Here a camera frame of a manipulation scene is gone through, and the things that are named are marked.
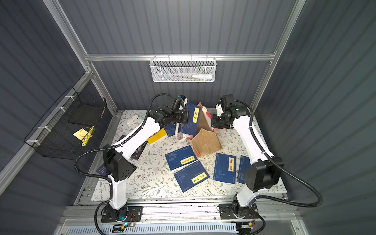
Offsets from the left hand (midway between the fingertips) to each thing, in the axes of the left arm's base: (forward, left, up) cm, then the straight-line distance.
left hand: (191, 117), depth 81 cm
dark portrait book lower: (-20, +54, -25) cm, 63 cm away
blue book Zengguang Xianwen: (-24, +1, -25) cm, 35 cm away
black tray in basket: (+3, +60, 0) cm, 60 cm away
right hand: (-3, -13, -2) cm, 13 cm away
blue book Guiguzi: (-16, -33, -26) cm, 45 cm away
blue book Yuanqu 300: (-19, -20, -27) cm, 39 cm away
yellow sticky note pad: (-11, +57, 0) cm, 58 cm away
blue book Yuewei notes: (-11, +7, -28) cm, 31 cm away
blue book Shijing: (-2, 0, -7) cm, 7 cm away
